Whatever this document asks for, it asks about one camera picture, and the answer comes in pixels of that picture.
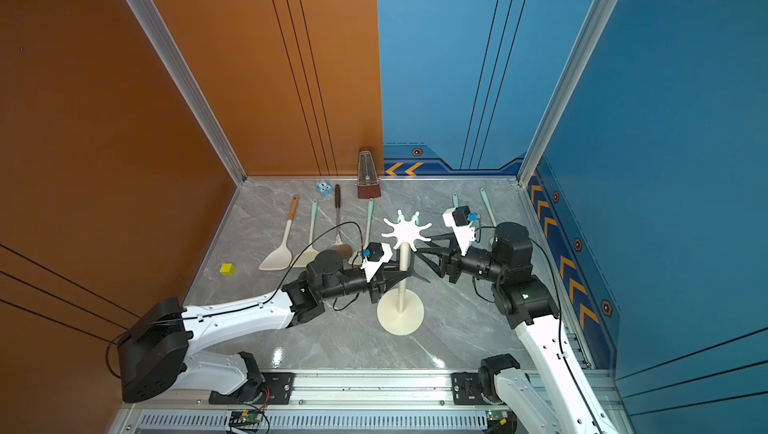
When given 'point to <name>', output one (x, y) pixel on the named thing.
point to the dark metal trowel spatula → (344, 248)
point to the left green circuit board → (250, 416)
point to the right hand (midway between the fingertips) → (424, 247)
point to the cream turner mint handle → (483, 193)
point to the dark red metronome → (368, 185)
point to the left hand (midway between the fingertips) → (407, 267)
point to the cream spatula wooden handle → (281, 259)
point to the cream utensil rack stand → (401, 312)
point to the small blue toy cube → (325, 188)
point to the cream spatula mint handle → (305, 256)
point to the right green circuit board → (498, 415)
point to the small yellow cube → (227, 269)
